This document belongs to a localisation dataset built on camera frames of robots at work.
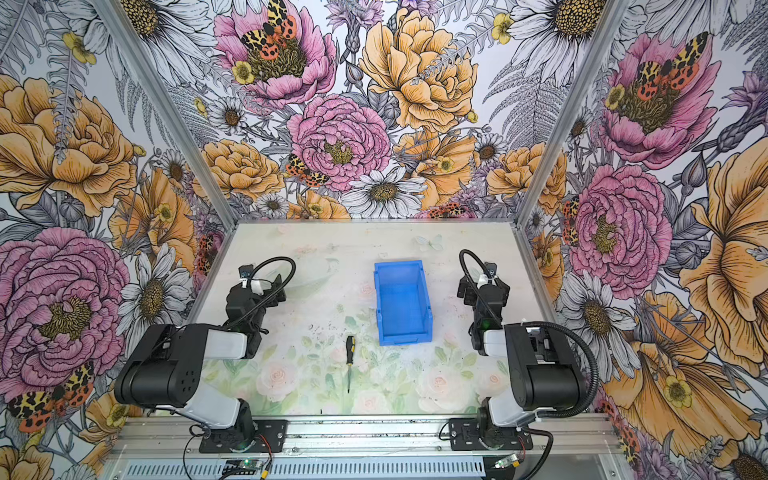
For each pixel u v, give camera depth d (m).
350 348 0.87
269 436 0.77
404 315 0.97
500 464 0.72
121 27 0.73
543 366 0.46
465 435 0.73
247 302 0.73
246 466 0.71
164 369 0.47
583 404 0.42
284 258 0.78
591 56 0.79
